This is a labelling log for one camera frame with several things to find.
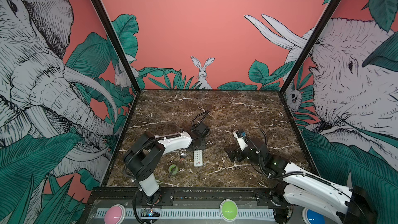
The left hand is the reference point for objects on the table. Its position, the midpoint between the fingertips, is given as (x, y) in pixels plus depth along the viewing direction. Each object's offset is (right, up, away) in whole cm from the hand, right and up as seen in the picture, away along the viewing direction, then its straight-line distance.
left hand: (201, 143), depth 90 cm
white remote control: (-2, -7, -6) cm, 9 cm away
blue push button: (+50, -27, -22) cm, 61 cm away
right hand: (+15, +3, -12) cm, 19 cm away
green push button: (+13, -25, -20) cm, 35 cm away
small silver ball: (-11, -6, -3) cm, 13 cm away
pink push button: (-39, -26, -22) cm, 52 cm away
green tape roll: (-17, -12, -7) cm, 22 cm away
